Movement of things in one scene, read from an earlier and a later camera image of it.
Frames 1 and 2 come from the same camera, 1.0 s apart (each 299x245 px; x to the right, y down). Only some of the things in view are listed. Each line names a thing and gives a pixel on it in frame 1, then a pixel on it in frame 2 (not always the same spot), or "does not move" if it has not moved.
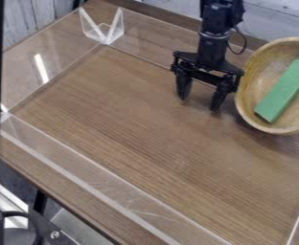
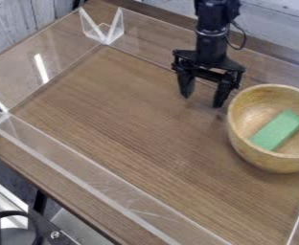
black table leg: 40,201 does not move
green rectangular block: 283,89 -> 278,129
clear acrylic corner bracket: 103,32 does not move
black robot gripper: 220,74 does not move
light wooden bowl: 265,66 -> 254,108
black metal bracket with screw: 48,233 does not move
